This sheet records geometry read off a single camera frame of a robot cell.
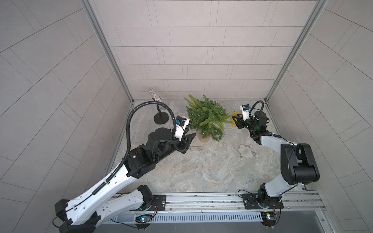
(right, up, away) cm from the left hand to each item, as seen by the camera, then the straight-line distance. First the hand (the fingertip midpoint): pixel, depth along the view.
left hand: (194, 132), depth 62 cm
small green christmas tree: (+6, +6, +7) cm, 12 cm away
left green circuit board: (-23, -39, +2) cm, 46 cm away
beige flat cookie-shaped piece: (+31, -15, +24) cm, 42 cm away
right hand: (+26, +7, +29) cm, 40 cm away
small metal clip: (+4, -14, +24) cm, 28 cm away
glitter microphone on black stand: (-22, +5, +34) cm, 41 cm away
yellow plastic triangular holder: (+19, +3, +9) cm, 22 cm away
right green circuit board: (+36, -42, +5) cm, 55 cm away
